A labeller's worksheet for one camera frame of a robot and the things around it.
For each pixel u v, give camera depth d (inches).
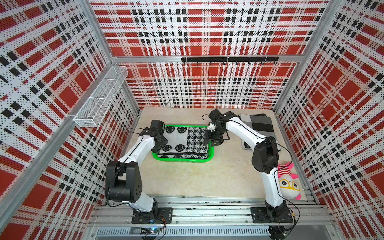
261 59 35.4
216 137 31.4
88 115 26.8
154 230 27.2
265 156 21.5
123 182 17.4
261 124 43.4
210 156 34.4
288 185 30.0
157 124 28.3
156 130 27.3
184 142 36.7
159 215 28.8
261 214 29.0
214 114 30.2
